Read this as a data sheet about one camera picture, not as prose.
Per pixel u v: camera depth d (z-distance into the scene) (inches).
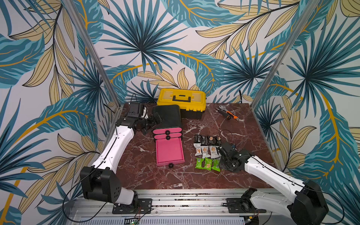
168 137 35.2
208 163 34.6
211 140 38.7
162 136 34.7
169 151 37.2
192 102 39.3
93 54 33.5
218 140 37.8
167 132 33.7
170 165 33.7
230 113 44.7
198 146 37.0
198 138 38.3
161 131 34.3
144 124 26.3
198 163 33.9
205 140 38.3
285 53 33.8
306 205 15.4
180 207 29.4
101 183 15.8
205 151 36.3
